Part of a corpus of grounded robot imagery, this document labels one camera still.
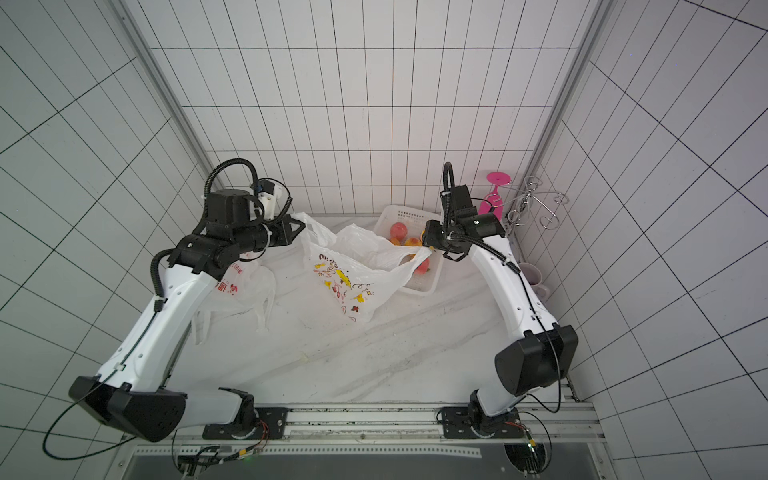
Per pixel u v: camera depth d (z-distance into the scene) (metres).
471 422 0.72
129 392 0.38
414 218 1.10
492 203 0.66
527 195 0.85
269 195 0.62
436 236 0.70
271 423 0.73
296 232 0.68
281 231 0.61
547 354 0.41
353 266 0.75
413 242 1.04
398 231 1.07
